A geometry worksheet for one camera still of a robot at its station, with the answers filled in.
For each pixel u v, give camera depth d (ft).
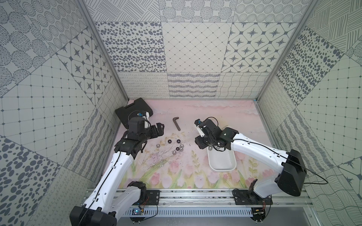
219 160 2.88
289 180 1.32
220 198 2.49
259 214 2.40
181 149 3.04
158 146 3.05
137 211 2.35
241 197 2.42
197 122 2.35
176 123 3.43
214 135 1.95
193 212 2.30
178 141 3.13
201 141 2.30
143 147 2.13
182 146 3.05
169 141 3.13
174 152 2.97
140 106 3.64
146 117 2.26
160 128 2.26
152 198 2.41
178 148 3.04
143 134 2.04
